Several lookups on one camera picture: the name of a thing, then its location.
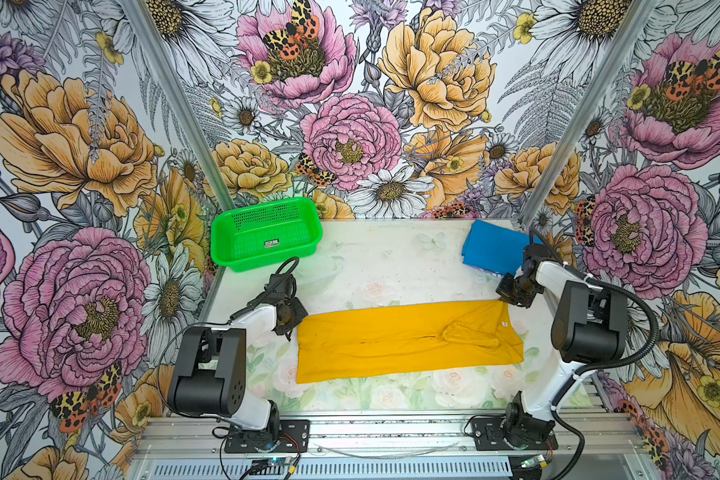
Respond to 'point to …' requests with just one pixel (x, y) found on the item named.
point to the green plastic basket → (259, 235)
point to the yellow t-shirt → (369, 343)
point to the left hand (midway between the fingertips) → (298, 324)
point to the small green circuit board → (279, 461)
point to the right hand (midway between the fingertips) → (502, 302)
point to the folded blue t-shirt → (495, 248)
